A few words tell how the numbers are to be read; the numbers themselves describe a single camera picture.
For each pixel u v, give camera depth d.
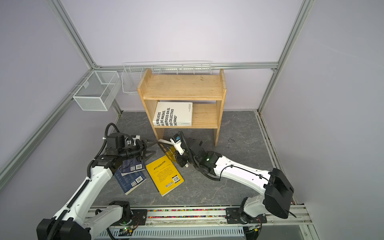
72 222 0.39
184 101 0.91
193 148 0.55
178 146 0.65
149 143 0.69
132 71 0.94
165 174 0.86
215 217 0.75
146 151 0.68
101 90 1.02
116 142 0.59
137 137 0.76
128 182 0.85
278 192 0.40
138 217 0.73
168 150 0.78
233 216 0.74
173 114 0.85
